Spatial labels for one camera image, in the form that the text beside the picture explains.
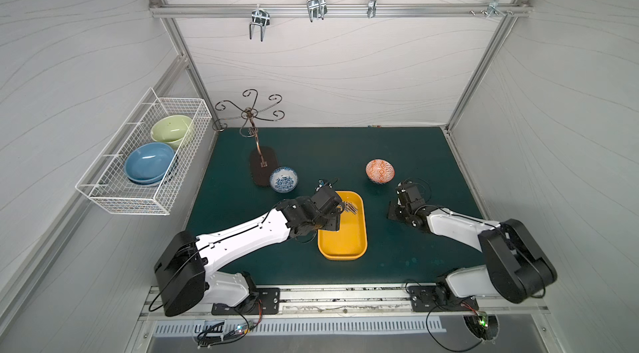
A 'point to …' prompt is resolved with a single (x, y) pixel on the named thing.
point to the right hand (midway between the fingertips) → (392, 206)
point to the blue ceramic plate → (147, 163)
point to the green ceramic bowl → (170, 129)
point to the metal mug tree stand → (263, 164)
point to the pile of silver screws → (349, 207)
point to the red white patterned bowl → (380, 171)
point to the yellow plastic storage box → (349, 242)
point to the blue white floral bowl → (284, 179)
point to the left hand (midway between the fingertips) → (334, 218)
